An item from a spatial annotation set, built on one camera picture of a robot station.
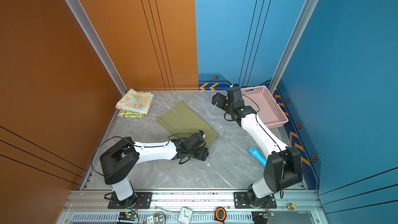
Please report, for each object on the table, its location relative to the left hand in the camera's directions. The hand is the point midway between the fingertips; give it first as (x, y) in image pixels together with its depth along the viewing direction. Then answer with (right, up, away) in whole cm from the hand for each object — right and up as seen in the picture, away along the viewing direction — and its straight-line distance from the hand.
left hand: (205, 150), depth 88 cm
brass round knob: (+39, -20, -18) cm, 47 cm away
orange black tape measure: (+6, -22, -21) cm, 31 cm away
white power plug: (-22, -20, -26) cm, 39 cm away
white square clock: (-9, -23, -20) cm, 31 cm away
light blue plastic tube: (+28, -1, -3) cm, 28 cm away
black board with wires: (+25, -25, -18) cm, 40 cm away
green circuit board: (-36, -25, -17) cm, 47 cm away
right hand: (+7, +29, -3) cm, 30 cm away
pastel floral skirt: (-49, +29, +21) cm, 61 cm away
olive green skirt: (-16, +16, +14) cm, 26 cm away
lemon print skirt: (-53, +20, +17) cm, 59 cm away
